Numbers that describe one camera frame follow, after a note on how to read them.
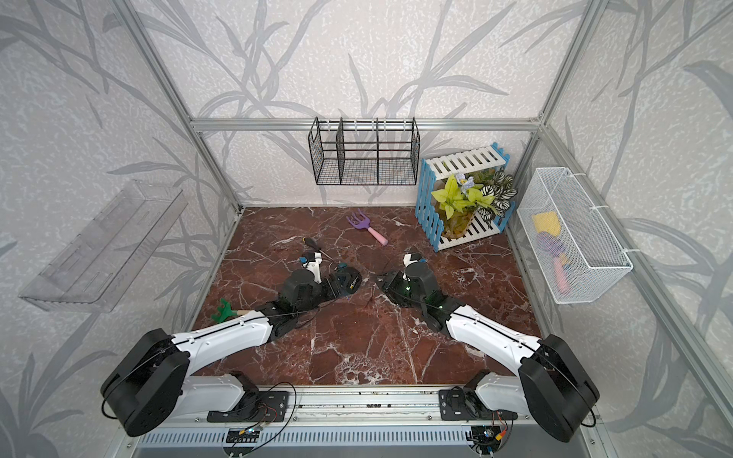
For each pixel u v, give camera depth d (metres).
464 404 0.68
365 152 1.06
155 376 0.41
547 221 0.86
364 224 1.15
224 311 0.91
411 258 0.78
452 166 0.96
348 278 0.83
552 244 0.83
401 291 0.70
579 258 0.61
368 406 0.75
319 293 0.73
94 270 0.65
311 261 0.76
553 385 0.41
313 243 1.08
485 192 0.89
